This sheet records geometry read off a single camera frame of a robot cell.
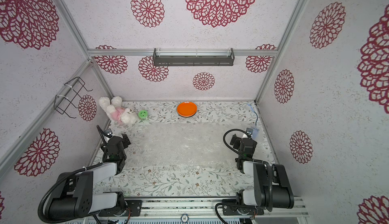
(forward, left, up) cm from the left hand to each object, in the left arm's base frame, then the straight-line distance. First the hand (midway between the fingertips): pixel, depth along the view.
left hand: (116, 138), depth 90 cm
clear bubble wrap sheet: (0, -38, -7) cm, 39 cm away
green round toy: (+22, -10, -4) cm, 24 cm away
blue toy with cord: (+8, -85, -3) cm, 86 cm away
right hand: (+3, -76, -1) cm, 76 cm away
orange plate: (+29, -41, -8) cm, 51 cm away
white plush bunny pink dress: (+19, +6, +5) cm, 20 cm away
